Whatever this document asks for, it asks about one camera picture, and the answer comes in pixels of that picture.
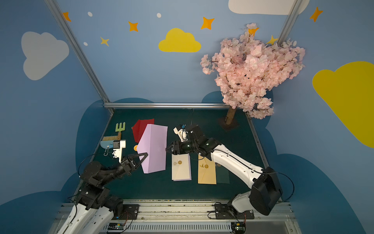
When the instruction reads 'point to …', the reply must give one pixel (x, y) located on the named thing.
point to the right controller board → (239, 227)
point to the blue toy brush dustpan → (107, 142)
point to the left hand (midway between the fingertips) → (147, 153)
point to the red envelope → (139, 127)
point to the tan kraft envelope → (206, 171)
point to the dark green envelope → (222, 174)
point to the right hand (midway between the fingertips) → (171, 147)
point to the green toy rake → (119, 129)
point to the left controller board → (116, 227)
